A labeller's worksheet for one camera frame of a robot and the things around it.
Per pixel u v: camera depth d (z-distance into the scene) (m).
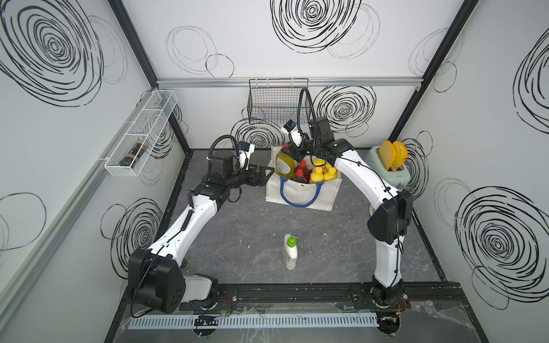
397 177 0.89
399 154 0.90
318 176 0.84
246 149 0.68
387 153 0.92
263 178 0.69
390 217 0.52
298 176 0.87
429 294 0.75
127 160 0.66
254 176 0.68
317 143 0.65
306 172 0.90
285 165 0.87
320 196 0.87
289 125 0.71
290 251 0.70
